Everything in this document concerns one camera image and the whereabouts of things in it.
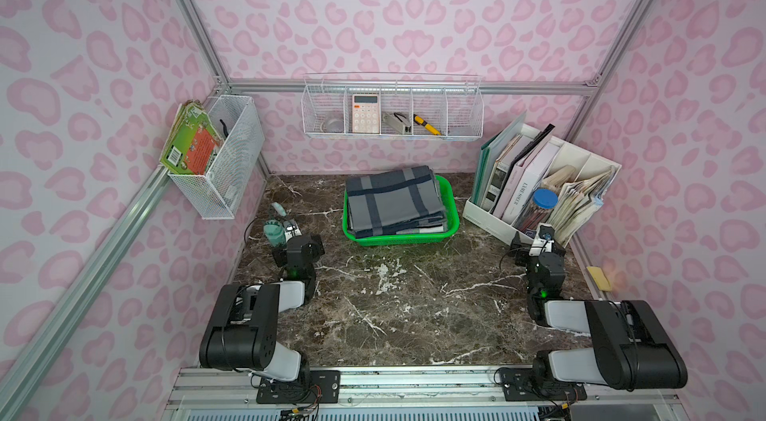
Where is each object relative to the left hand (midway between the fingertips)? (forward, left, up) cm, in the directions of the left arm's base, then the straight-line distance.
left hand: (294, 235), depth 93 cm
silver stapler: (+30, -33, +20) cm, 48 cm away
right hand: (-2, -72, +4) cm, 73 cm away
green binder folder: (+13, -58, +22) cm, 64 cm away
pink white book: (+9, -69, +13) cm, 71 cm away
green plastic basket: (+9, -50, 0) cm, 51 cm away
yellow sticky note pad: (-10, -96, -11) cm, 98 cm away
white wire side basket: (-3, +12, +23) cm, 26 cm away
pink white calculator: (+31, -22, +22) cm, 44 cm away
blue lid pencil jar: (+3, -73, +6) cm, 74 cm away
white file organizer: (+11, -87, +13) cm, 89 cm away
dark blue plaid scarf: (+10, -35, +4) cm, 36 cm away
